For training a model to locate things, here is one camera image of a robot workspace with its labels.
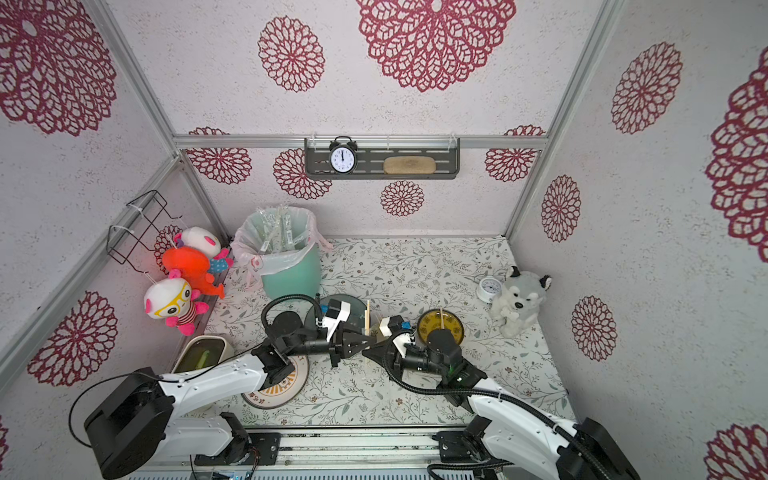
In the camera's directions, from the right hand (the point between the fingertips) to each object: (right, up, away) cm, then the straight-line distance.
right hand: (364, 349), depth 69 cm
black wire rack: (-59, +34, +9) cm, 68 cm away
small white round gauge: (+40, +12, +32) cm, 52 cm away
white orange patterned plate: (-24, -15, +13) cm, 31 cm away
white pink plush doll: (-51, +27, +24) cm, 63 cm away
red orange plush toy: (-53, +20, +20) cm, 60 cm away
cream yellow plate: (+3, +6, -7) cm, 9 cm away
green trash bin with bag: (-25, +24, +15) cm, 38 cm away
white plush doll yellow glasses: (-52, +11, +11) cm, 54 cm away
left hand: (+3, +2, 0) cm, 3 cm away
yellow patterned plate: (+20, +1, +28) cm, 34 cm away
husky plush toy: (+41, +8, +14) cm, 45 cm away
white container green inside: (-47, -5, +16) cm, 50 cm away
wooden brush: (+12, +50, +21) cm, 55 cm away
